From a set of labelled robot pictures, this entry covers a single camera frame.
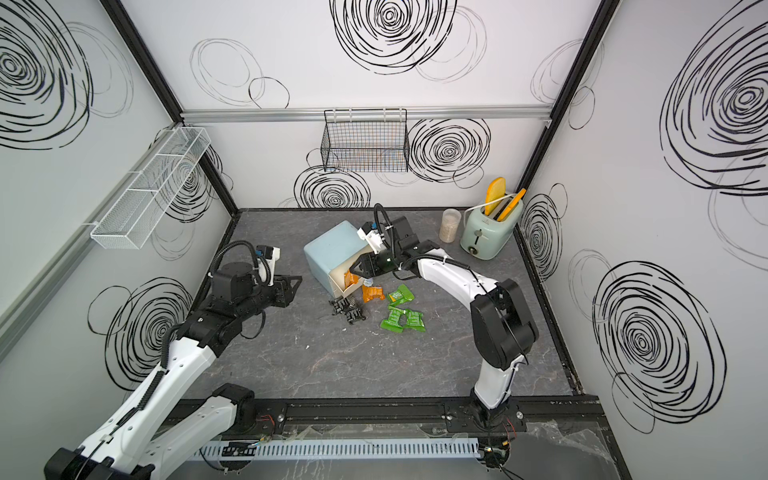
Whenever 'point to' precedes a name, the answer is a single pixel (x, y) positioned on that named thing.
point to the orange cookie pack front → (350, 279)
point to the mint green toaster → (483, 236)
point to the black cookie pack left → (339, 305)
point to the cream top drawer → (337, 277)
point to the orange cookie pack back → (370, 292)
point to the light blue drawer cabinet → (329, 249)
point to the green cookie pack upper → (402, 295)
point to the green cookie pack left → (392, 323)
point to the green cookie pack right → (415, 321)
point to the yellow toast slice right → (504, 214)
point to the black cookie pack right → (354, 314)
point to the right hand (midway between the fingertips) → (357, 269)
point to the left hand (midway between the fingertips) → (295, 277)
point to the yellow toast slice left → (497, 188)
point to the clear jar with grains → (449, 225)
